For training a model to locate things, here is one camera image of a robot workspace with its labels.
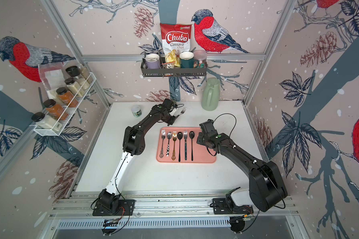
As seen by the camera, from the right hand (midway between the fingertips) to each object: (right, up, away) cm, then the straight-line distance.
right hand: (201, 136), depth 88 cm
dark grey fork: (-11, +16, +26) cm, 33 cm away
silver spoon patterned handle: (-20, 0, +10) cm, 23 cm away
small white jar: (-47, +16, +22) cm, 54 cm away
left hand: (-17, +11, +21) cm, 29 cm away
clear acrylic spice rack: (-67, +36, 0) cm, 76 cm away
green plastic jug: (+8, +27, +12) cm, 31 cm away
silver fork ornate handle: (-25, -1, +12) cm, 28 cm away
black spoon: (-13, -1, +12) cm, 18 cm away
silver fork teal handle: (-9, 0, +12) cm, 16 cm away
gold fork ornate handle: (-17, -1, +12) cm, 21 cm away
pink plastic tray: (-14, -7, +9) cm, 18 cm away
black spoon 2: (-5, -1, +12) cm, 13 cm away
